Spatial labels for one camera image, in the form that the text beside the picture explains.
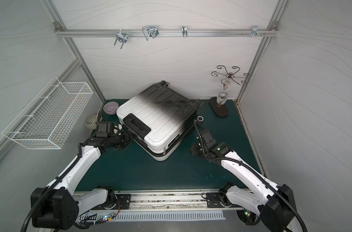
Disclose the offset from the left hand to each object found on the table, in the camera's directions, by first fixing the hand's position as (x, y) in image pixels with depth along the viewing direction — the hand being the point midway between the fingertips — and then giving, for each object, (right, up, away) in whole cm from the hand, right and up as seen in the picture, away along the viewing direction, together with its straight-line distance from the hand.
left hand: (135, 138), depth 81 cm
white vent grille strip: (-15, -37, -11) cm, 41 cm away
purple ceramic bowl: (-29, +19, +30) cm, 46 cm away
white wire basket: (-38, +11, -13) cm, 42 cm away
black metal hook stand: (+60, +17, +30) cm, 69 cm away
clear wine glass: (+53, +26, +9) cm, 60 cm away
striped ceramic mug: (-40, +9, +23) cm, 47 cm away
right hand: (+33, -6, -2) cm, 33 cm away
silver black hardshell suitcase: (+13, +12, 0) cm, 18 cm away
